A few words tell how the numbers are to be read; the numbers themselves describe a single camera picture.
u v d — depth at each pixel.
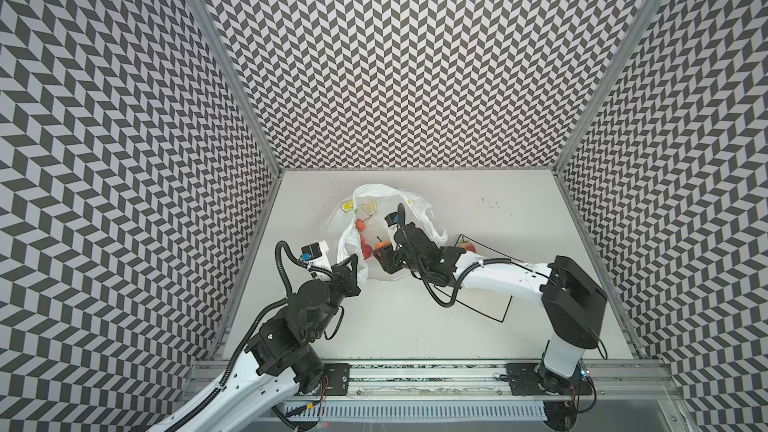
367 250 0.96
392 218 0.73
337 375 0.73
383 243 0.74
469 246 0.91
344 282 0.61
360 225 0.99
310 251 0.60
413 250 0.62
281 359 0.49
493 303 0.83
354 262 0.69
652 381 0.76
